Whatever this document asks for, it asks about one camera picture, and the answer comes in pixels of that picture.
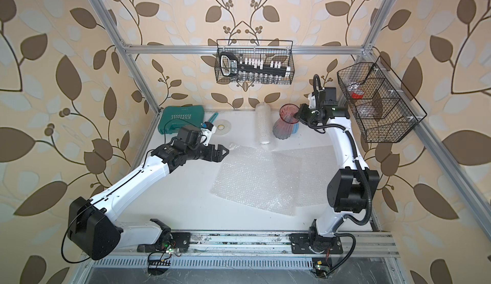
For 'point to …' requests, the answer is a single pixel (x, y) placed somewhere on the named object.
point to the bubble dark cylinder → (259, 178)
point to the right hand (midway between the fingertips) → (295, 115)
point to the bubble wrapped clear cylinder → (263, 125)
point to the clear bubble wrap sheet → (319, 163)
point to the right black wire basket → (378, 103)
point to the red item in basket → (355, 96)
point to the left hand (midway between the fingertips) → (218, 147)
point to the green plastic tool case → (173, 118)
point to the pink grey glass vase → (282, 129)
